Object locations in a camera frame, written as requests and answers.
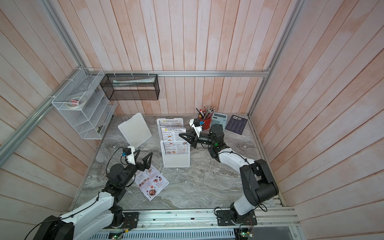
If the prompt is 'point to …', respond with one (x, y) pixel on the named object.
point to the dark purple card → (236, 124)
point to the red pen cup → (205, 116)
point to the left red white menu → (150, 182)
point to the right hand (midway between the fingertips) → (180, 134)
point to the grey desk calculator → (219, 118)
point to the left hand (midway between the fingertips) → (146, 153)
